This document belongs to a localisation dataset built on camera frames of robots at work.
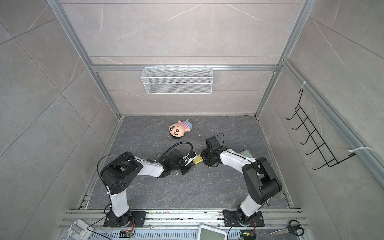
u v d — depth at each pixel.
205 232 0.66
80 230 0.69
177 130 1.00
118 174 0.49
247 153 0.95
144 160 0.59
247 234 0.70
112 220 0.74
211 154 0.71
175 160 0.75
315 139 0.67
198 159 0.89
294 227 0.72
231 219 0.73
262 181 0.46
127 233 0.70
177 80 1.01
